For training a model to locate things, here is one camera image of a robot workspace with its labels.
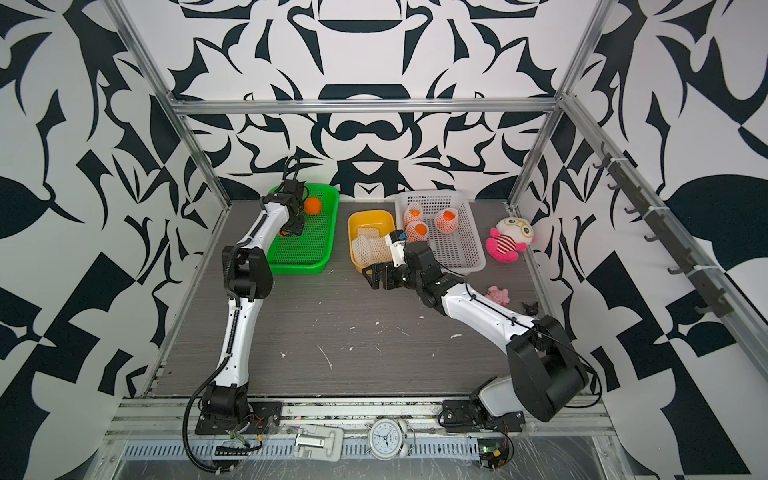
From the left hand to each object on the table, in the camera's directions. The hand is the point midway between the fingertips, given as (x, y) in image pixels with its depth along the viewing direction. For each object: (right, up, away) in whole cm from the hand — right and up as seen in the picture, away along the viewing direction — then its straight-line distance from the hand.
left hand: (280, 220), depth 109 cm
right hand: (+35, -14, -25) cm, 45 cm away
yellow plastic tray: (+37, 0, +1) cm, 37 cm away
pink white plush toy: (+80, -6, -6) cm, 80 cm away
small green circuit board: (+63, -56, -37) cm, 92 cm away
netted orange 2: (+59, 0, -4) cm, 59 cm away
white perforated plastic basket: (+64, -11, -4) cm, 65 cm away
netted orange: (+12, +5, 0) cm, 13 cm away
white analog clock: (+38, -51, -40) cm, 76 cm away
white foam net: (+33, -11, -11) cm, 36 cm away
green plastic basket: (+12, -11, -4) cm, 17 cm away
